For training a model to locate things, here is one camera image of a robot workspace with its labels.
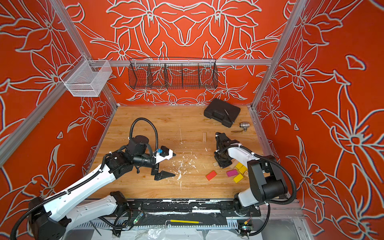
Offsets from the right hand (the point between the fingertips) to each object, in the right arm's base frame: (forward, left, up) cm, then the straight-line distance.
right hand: (215, 159), depth 90 cm
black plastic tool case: (+35, -5, +6) cm, 36 cm away
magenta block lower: (-8, -9, -1) cm, 12 cm away
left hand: (-12, +22, +20) cm, 32 cm away
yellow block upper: (-4, -13, +1) cm, 14 cm away
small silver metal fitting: (+25, -22, +2) cm, 34 cm away
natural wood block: (+16, +6, 0) cm, 17 cm away
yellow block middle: (-6, -16, 0) cm, 17 cm away
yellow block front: (-11, -12, 0) cm, 16 cm away
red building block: (-10, +3, -1) cm, 10 cm away
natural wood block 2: (-4, 0, +1) cm, 4 cm away
